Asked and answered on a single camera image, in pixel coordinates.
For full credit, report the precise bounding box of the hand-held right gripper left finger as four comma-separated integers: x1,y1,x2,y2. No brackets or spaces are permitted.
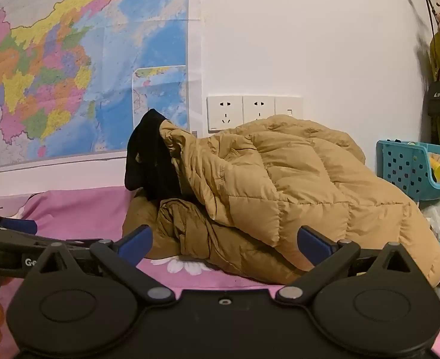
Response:
36,225,176,304

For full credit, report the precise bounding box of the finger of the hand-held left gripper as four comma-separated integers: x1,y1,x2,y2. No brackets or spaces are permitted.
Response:
0,213,38,237

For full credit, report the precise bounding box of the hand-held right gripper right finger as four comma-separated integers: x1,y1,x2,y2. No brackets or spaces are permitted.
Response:
276,226,417,303

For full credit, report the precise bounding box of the tan puffer jacket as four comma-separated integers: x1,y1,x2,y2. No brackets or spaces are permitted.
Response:
123,114,440,288

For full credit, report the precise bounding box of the pink floral bedsheet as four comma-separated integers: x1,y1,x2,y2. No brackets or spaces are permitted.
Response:
0,186,440,359

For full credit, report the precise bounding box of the black garment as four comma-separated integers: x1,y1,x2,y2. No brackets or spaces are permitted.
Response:
124,109,195,202

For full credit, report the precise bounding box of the blue perforated plastic basket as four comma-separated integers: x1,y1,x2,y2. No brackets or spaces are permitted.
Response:
376,140,440,202

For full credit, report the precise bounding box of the white plastic bag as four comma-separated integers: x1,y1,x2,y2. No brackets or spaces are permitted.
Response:
422,200,440,241

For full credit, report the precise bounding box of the white wall switch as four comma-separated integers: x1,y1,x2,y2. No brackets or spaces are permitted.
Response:
274,96,304,119

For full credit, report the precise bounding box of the white wall socket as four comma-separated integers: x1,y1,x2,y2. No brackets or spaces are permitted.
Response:
207,95,245,133
242,95,276,120

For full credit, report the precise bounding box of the colourful wall map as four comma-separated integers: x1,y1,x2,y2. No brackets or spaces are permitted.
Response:
0,0,205,176

